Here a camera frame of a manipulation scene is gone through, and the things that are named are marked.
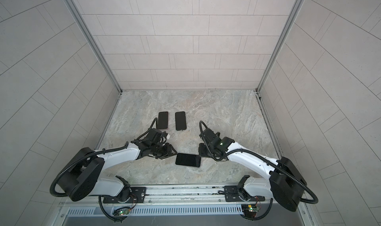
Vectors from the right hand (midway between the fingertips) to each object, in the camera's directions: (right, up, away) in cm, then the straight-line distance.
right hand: (198, 154), depth 80 cm
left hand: (-11, 0, +3) cm, 11 cm away
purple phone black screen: (-24, +16, +19) cm, 34 cm away
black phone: (-12, +16, +20) cm, 28 cm away
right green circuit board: (+24, -22, -12) cm, 34 cm away
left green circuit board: (-33, -20, -15) cm, 41 cm away
